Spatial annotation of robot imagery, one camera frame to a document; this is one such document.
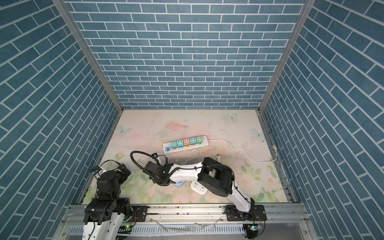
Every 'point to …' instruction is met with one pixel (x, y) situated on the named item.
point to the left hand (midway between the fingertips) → (120, 169)
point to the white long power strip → (167, 147)
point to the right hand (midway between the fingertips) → (154, 172)
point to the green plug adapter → (199, 139)
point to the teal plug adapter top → (174, 145)
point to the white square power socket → (196, 186)
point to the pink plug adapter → (186, 142)
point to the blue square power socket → (180, 184)
